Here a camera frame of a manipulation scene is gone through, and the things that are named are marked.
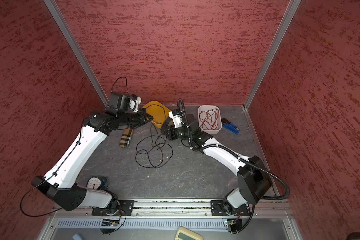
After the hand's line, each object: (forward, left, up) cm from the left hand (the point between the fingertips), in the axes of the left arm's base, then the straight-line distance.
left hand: (152, 121), depth 70 cm
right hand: (-1, -3, -9) cm, 9 cm away
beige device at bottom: (-42, -15, -29) cm, 53 cm away
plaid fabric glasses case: (+8, +24, -29) cm, 38 cm away
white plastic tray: (+23, -41, -32) cm, 57 cm away
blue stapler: (+21, -46, -29) cm, 59 cm away
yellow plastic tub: (+5, -2, +1) cm, 6 cm away
